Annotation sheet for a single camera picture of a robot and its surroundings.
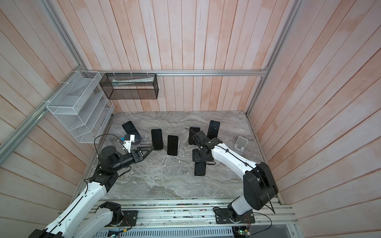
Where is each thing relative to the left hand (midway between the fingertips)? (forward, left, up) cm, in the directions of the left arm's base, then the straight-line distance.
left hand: (152, 152), depth 73 cm
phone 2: (-1, -25, -18) cm, 31 cm away
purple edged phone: (+25, -35, -13) cm, 45 cm away
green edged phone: (+17, +2, -14) cm, 23 cm away
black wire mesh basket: (+53, +23, +3) cm, 57 cm away
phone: (+24, +21, -12) cm, 34 cm away
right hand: (+5, -25, -14) cm, 29 cm away
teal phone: (+15, -8, -17) cm, 24 cm away
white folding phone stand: (+16, -53, -17) cm, 58 cm away
